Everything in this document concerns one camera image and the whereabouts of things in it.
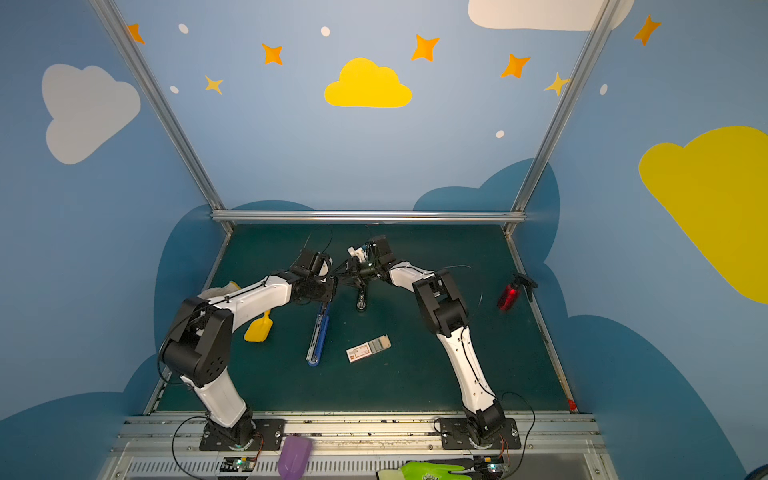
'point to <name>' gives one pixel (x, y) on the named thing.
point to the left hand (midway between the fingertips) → (335, 290)
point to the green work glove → (414, 470)
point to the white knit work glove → (219, 291)
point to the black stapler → (361, 303)
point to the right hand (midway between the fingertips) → (336, 275)
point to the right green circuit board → (490, 464)
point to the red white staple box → (365, 349)
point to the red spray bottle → (512, 291)
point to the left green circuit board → (237, 464)
